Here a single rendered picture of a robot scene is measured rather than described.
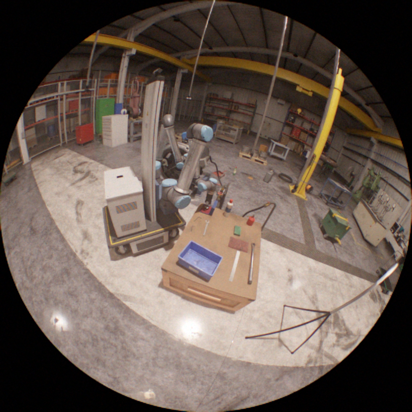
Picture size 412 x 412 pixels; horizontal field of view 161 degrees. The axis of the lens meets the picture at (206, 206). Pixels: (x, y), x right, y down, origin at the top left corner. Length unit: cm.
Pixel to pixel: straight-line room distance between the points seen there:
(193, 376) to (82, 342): 106
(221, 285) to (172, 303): 61
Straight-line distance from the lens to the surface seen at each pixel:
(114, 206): 134
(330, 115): 477
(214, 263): 127
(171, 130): 168
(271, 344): 184
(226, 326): 163
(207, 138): 115
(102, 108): 907
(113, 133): 575
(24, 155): 840
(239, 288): 124
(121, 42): 1030
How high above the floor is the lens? 154
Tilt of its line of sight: 37 degrees down
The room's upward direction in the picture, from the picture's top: 14 degrees clockwise
